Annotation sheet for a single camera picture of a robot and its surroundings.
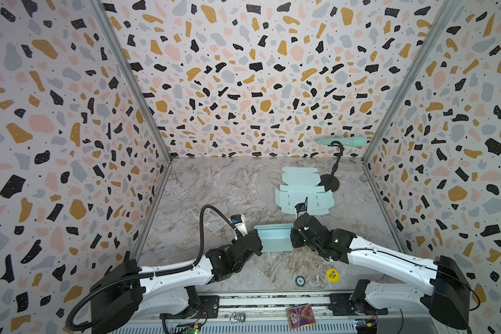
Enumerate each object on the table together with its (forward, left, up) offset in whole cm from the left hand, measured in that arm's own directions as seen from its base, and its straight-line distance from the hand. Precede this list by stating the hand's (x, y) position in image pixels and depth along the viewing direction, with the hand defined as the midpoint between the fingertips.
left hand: (265, 230), depth 79 cm
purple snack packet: (-27, -11, -10) cm, 31 cm away
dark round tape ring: (-15, -13, -13) cm, 24 cm away
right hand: (0, -9, 0) cm, 9 cm away
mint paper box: (-2, -4, -3) cm, 5 cm away
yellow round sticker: (-13, -26, -13) cm, 32 cm away
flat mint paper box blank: (+33, -21, -12) cm, 41 cm away
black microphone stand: (+32, -36, -12) cm, 50 cm away
